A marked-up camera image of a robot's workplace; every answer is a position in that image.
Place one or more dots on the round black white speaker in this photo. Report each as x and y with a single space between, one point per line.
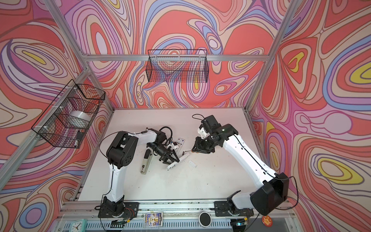
205 219

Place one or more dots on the black wire basket back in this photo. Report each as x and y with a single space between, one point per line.
177 65

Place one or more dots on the white battery cover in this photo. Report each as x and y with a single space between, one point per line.
192 164

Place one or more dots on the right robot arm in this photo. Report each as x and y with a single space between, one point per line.
271 188

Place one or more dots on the black wire basket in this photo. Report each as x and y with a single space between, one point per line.
56 129
177 65

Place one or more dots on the small black item in basket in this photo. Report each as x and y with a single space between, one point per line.
79 136

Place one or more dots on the white tape roll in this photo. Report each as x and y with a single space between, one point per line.
79 118

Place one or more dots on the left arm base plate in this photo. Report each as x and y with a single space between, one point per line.
127 210

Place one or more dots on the small green clock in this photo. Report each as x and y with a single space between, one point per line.
78 226

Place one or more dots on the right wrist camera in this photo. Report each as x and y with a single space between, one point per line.
202 132

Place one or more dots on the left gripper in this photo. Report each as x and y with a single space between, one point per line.
165 158

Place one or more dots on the beige black stapler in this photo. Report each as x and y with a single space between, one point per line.
146 161

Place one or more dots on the black wire basket left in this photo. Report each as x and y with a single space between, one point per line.
56 129

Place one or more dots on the red round badge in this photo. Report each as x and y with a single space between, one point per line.
267 221

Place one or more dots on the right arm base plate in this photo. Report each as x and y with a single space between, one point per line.
227 209

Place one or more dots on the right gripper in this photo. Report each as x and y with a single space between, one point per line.
198 147

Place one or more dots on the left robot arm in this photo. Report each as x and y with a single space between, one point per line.
119 155

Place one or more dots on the colourful card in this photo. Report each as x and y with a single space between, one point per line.
153 220

